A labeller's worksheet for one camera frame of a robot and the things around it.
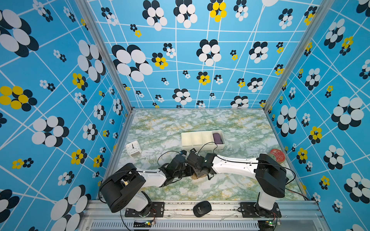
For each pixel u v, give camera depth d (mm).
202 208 731
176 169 681
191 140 1016
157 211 728
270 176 444
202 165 619
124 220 717
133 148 937
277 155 893
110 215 723
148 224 701
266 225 701
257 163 474
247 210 723
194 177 828
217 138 963
